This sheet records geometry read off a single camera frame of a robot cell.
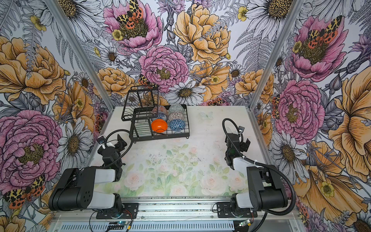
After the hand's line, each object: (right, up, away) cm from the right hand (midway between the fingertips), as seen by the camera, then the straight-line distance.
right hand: (238, 138), depth 91 cm
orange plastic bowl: (-51, +7, +12) cm, 53 cm away
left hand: (-76, -2, -3) cm, 76 cm away
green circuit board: (-63, -38, -20) cm, 77 cm away
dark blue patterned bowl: (-40, +8, +17) cm, 44 cm away
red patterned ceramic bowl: (-54, +21, +23) cm, 62 cm away
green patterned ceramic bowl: (-41, +21, +24) cm, 52 cm away
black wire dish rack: (-53, +11, -6) cm, 55 cm away
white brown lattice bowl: (-41, +15, +20) cm, 48 cm away
